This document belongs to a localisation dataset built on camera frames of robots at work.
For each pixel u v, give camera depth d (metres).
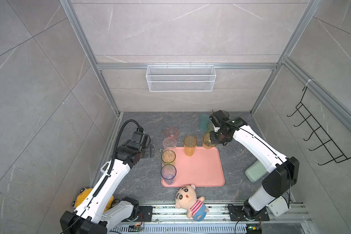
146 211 0.73
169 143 0.91
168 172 0.82
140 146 0.56
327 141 0.62
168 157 0.92
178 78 1.01
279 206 0.80
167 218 0.73
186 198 0.70
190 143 0.85
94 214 0.38
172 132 1.03
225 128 0.56
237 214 0.73
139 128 0.67
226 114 1.02
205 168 0.88
